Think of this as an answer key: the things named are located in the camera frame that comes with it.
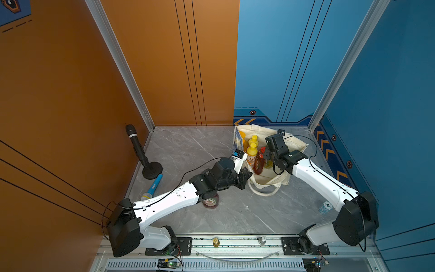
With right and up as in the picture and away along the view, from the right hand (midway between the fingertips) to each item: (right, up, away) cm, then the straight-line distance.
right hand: (270, 149), depth 86 cm
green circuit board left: (-47, -48, -15) cm, 69 cm away
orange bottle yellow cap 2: (-8, +5, -1) cm, 10 cm away
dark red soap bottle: (-5, -7, +3) cm, 9 cm away
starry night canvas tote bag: (-4, -14, -12) cm, 19 cm away
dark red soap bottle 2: (-29, -25, -7) cm, 39 cm away
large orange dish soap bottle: (-14, +7, -4) cm, 16 cm away
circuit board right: (+13, -47, -16) cm, 52 cm away
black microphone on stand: (-66, -12, +11) cm, 68 cm away
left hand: (-11, -9, -14) cm, 20 cm away
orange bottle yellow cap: (-10, -1, -3) cm, 10 cm away
